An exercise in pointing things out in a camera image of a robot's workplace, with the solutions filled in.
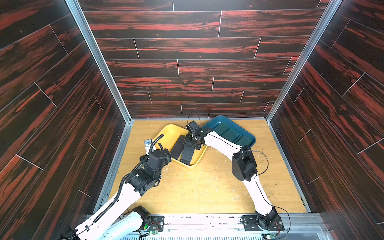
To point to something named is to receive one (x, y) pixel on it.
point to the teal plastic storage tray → (241, 130)
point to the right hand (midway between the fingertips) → (189, 142)
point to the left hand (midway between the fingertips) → (160, 151)
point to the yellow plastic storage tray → (168, 137)
